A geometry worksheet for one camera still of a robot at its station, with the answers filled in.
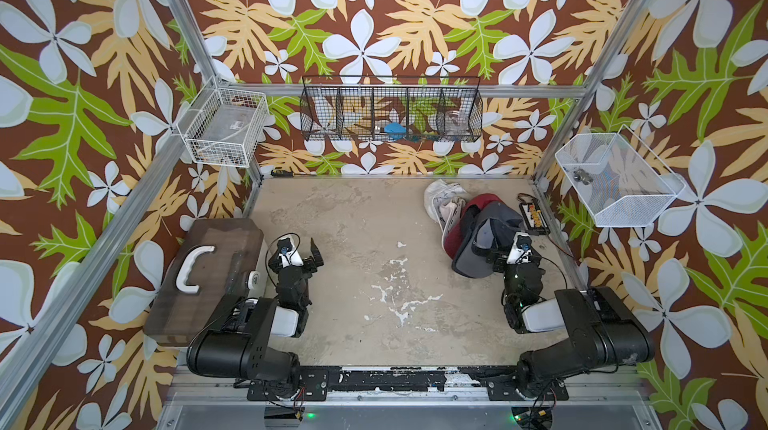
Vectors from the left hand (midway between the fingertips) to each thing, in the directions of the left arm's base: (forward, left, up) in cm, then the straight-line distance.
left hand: (296, 240), depth 88 cm
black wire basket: (+41, -28, +19) cm, 53 cm away
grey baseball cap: (+9, -62, -6) cm, 63 cm away
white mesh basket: (+10, -92, +16) cm, 94 cm away
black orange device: (+16, -80, -10) cm, 82 cm away
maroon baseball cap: (+7, -51, +2) cm, 52 cm away
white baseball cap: (+17, -46, -2) cm, 49 cm away
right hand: (+1, -64, -1) cm, 64 cm away
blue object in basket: (+33, -30, +16) cm, 48 cm away
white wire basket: (+25, +20, +22) cm, 39 cm away
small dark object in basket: (+14, -83, +14) cm, 86 cm away
